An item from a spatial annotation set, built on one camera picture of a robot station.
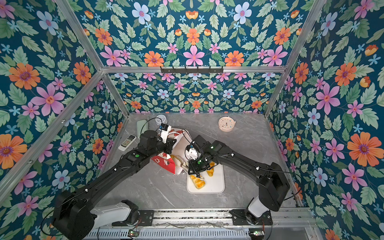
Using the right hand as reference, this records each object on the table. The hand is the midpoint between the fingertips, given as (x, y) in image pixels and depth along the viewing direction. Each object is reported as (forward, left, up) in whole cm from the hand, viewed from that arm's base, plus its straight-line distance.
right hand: (189, 171), depth 75 cm
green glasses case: (+42, +41, -11) cm, 60 cm away
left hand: (+15, +6, +10) cm, 19 cm away
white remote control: (+26, +46, -11) cm, 54 cm away
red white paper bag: (+8, +15, -2) cm, 17 cm away
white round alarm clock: (+44, +27, -9) cm, 52 cm away
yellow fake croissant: (+4, -11, -11) cm, 16 cm away
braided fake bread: (-2, -3, -10) cm, 11 cm away
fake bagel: (+8, +7, -2) cm, 11 cm away
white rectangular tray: (-2, -13, -15) cm, 20 cm away
